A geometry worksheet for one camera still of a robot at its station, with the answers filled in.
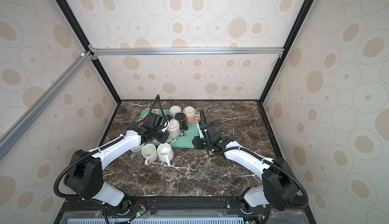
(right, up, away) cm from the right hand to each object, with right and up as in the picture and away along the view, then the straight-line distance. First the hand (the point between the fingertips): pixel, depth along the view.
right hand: (195, 141), depth 84 cm
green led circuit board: (-25, -31, -13) cm, 41 cm away
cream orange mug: (-4, +15, +16) cm, 22 cm away
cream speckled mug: (-12, +7, +1) cm, 14 cm away
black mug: (-10, +13, +14) cm, 21 cm away
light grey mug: (-33, -6, -1) cm, 33 cm away
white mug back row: (-15, +18, +21) cm, 32 cm away
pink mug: (-27, -7, +3) cm, 28 cm away
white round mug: (-17, -7, -1) cm, 18 cm away
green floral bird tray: (-38, +15, +26) cm, 49 cm away
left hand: (-14, +5, +3) cm, 15 cm away
